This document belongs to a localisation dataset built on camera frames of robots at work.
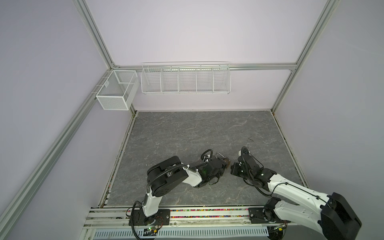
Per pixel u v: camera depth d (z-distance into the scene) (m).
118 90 0.97
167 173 0.52
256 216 0.74
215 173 0.71
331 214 0.40
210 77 1.05
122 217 0.75
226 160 0.87
